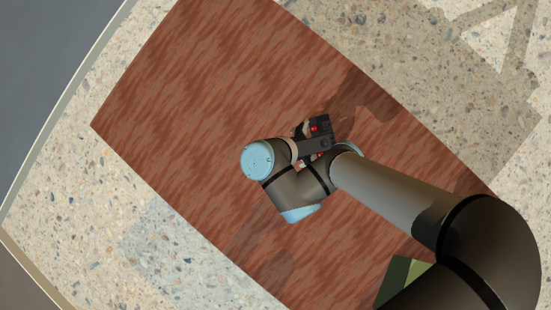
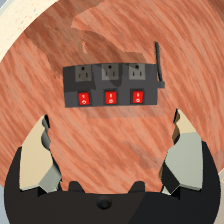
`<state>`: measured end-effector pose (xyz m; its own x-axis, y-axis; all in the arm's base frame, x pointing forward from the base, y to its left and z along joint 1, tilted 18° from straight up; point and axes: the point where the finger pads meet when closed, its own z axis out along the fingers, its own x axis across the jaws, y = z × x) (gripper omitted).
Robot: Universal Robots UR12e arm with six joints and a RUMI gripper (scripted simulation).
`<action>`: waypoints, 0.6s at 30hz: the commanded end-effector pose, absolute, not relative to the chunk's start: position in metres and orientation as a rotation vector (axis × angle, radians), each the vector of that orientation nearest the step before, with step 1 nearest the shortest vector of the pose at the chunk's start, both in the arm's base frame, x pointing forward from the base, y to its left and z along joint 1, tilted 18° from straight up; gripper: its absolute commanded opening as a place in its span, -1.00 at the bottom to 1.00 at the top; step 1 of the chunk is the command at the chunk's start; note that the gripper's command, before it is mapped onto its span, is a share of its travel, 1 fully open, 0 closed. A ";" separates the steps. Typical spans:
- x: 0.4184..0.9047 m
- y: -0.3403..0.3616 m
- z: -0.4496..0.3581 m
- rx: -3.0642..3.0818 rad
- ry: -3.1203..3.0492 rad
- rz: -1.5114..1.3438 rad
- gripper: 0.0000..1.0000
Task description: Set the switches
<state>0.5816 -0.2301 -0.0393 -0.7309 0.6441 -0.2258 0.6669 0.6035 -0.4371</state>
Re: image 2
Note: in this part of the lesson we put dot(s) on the dark grey power strip body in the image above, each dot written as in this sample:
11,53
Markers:
112,84

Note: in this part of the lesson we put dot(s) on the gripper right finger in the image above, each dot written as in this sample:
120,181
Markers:
189,173

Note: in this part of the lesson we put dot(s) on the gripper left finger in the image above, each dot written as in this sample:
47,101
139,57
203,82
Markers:
32,173

